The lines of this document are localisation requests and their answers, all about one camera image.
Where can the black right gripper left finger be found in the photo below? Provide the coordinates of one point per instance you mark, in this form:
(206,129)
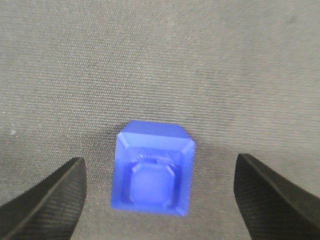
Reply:
(45,207)

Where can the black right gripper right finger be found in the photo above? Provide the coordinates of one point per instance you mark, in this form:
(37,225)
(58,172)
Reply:
(272,207)

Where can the blue plastic box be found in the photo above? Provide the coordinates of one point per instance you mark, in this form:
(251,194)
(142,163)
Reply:
(120,175)

